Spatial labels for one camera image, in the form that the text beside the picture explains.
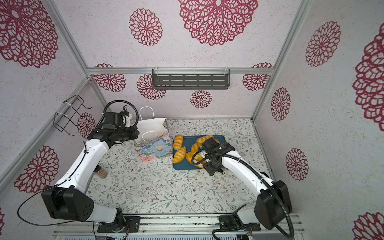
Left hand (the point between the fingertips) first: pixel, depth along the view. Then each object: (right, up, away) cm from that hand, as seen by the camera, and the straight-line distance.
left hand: (138, 134), depth 82 cm
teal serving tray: (+51, -3, +28) cm, 58 cm away
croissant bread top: (+35, -5, +22) cm, 41 cm away
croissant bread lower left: (+21, -13, +13) cm, 28 cm away
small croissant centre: (+32, -8, +18) cm, 38 cm away
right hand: (+41, -16, 0) cm, 44 cm away
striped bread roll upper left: (+20, -5, +21) cm, 29 cm away
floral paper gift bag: (+8, -3, +2) cm, 9 cm away
